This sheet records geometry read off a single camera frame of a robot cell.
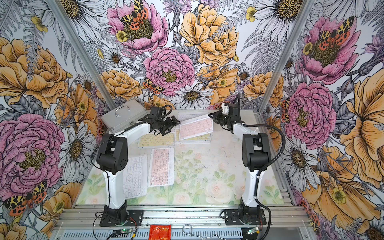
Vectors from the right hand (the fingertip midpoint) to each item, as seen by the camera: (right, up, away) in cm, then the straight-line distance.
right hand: (208, 116), depth 98 cm
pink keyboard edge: (-8, -8, +1) cm, 11 cm away
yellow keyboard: (-41, -16, +5) cm, 44 cm away
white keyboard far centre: (-17, +1, +21) cm, 27 cm away
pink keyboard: (-29, -32, -7) cm, 43 cm away
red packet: (-24, -55, -28) cm, 66 cm away
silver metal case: (-57, 0, 0) cm, 57 cm away
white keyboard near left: (-42, -36, -12) cm, 57 cm away
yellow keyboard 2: (-5, -15, +5) cm, 17 cm away
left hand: (-21, -8, +1) cm, 23 cm away
